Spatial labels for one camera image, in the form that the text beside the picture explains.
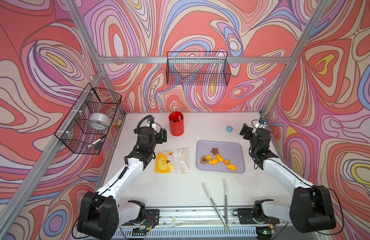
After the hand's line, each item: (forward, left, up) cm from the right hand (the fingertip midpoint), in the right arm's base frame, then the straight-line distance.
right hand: (251, 128), depth 85 cm
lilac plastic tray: (-2, +8, -20) cm, 22 cm away
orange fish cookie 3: (-14, +10, -19) cm, 26 cm away
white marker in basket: (-10, +82, +7) cm, 83 cm away
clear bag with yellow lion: (-9, +46, -18) cm, 50 cm away
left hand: (0, +54, +2) cm, 54 cm away
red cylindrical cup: (+14, +44, -9) cm, 47 cm away
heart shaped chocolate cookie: (-9, +28, -19) cm, 35 cm away
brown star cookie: (-3, +20, -18) cm, 27 cm away
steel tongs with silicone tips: (-42, +21, -19) cm, 50 cm away
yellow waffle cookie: (-8, +24, -18) cm, 31 cm away
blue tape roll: (+15, +6, -18) cm, 24 cm away
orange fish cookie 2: (-9, +17, -18) cm, 26 cm away
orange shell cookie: (-11, +13, -19) cm, 25 cm away
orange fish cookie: (-10, +21, -19) cm, 30 cm away
